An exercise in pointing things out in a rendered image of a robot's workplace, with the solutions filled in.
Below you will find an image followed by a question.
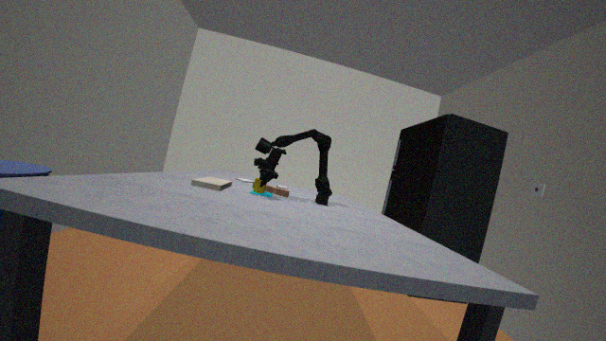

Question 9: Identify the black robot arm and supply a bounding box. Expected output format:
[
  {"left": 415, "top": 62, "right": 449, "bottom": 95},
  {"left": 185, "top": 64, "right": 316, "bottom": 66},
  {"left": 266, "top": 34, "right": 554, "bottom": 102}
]
[{"left": 254, "top": 129, "right": 332, "bottom": 206}]

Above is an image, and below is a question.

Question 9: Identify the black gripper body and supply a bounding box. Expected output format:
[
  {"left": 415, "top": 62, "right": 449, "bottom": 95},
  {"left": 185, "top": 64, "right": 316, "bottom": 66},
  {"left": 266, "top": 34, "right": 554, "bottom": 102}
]
[{"left": 258, "top": 156, "right": 278, "bottom": 179}]

